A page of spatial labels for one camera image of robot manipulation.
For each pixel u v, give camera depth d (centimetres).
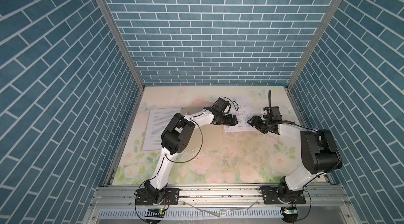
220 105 81
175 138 56
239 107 109
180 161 52
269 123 75
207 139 93
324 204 75
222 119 85
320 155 47
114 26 87
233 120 89
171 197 74
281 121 75
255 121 88
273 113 77
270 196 74
